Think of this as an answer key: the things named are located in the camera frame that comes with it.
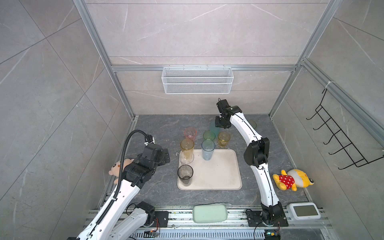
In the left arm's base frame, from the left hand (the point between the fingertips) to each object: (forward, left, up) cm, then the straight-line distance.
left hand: (159, 151), depth 75 cm
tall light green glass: (+24, -58, -9) cm, 64 cm away
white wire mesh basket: (+50, -22, +8) cm, 55 cm away
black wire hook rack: (-14, -83, +11) cm, 85 cm away
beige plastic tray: (-2, -25, -21) cm, 33 cm away
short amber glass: (+20, -39, -19) cm, 48 cm away
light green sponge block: (-25, -25, -19) cm, 40 cm away
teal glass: (+29, -35, -21) cm, 50 cm away
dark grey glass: (-5, -12, -15) cm, 21 cm away
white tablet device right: (-26, -71, -18) cm, 78 cm away
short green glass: (+21, -28, -15) cm, 38 cm away
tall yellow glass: (+11, -13, -13) cm, 22 cm away
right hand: (+26, -37, -11) cm, 47 cm away
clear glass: (+2, -11, -16) cm, 19 cm away
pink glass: (+24, -16, -17) cm, 34 cm away
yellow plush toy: (-11, -73, -16) cm, 75 cm away
